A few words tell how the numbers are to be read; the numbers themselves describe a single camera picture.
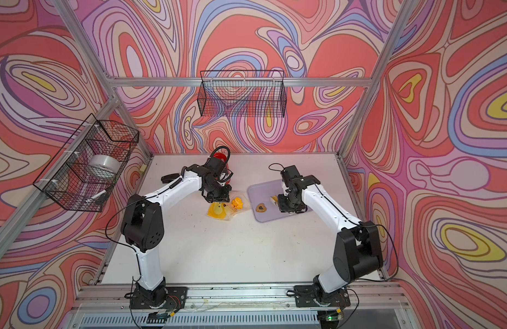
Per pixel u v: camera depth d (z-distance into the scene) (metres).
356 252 0.44
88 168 0.68
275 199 0.94
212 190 0.77
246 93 0.96
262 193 1.07
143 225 0.50
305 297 0.72
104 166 0.73
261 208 0.96
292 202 0.71
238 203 0.96
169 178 1.07
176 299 0.72
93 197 0.71
